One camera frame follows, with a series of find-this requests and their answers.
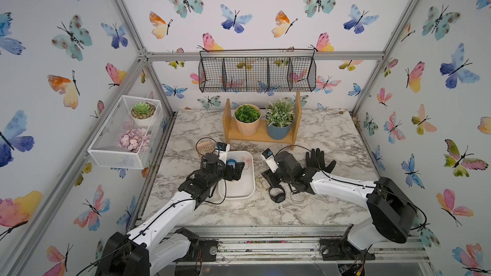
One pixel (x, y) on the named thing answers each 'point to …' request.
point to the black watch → (279, 198)
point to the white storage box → (244, 188)
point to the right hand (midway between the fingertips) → (267, 168)
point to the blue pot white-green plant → (279, 118)
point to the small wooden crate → (204, 148)
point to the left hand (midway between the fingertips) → (236, 159)
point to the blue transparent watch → (231, 161)
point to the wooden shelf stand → (231, 135)
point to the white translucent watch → (299, 198)
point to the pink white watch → (247, 165)
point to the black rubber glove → (316, 163)
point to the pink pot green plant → (247, 117)
